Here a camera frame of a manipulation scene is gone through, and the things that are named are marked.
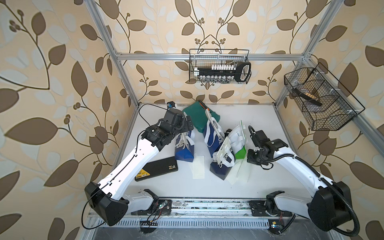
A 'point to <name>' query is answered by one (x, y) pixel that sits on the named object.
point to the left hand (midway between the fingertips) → (182, 119)
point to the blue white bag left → (184, 146)
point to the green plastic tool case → (196, 112)
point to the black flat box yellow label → (157, 168)
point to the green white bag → (238, 141)
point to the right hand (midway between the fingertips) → (250, 160)
